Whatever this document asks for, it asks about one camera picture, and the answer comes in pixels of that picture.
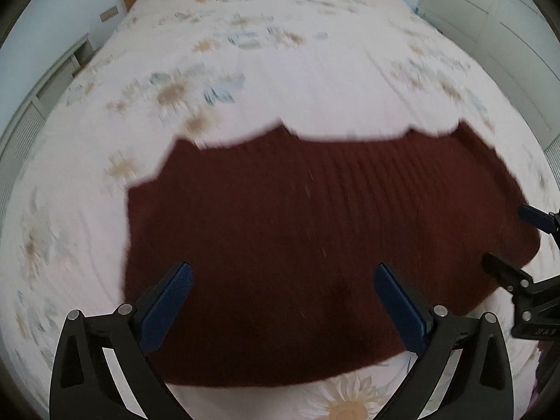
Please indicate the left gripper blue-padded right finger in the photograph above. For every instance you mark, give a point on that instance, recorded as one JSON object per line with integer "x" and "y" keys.
{"x": 481, "y": 385}

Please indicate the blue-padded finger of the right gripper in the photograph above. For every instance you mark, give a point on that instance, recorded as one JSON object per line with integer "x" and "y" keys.
{"x": 514, "y": 280}
{"x": 544, "y": 221}

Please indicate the left wall switch plate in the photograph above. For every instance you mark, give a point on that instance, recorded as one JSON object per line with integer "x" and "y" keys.
{"x": 109, "y": 14}

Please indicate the dark red knit sweater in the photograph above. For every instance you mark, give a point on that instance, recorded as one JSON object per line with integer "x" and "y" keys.
{"x": 283, "y": 235}

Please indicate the white wardrobe right side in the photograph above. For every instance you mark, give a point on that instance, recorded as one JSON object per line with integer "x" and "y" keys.
{"x": 518, "y": 82}

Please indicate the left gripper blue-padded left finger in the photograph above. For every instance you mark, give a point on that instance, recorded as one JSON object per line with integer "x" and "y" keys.
{"x": 82, "y": 386}

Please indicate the white cabinet left side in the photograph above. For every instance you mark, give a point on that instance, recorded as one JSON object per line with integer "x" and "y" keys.
{"x": 32, "y": 114}

